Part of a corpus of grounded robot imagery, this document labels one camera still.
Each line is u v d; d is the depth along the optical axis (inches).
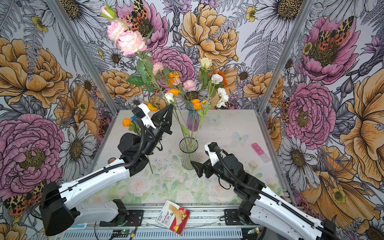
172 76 32.7
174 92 29.3
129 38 15.4
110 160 37.1
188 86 35.2
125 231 28.0
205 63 34.6
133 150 18.2
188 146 32.5
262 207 19.3
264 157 37.1
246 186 17.9
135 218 29.1
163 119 21.4
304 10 28.7
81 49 33.7
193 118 40.1
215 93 30.7
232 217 28.9
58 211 15.1
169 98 28.1
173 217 28.2
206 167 23.6
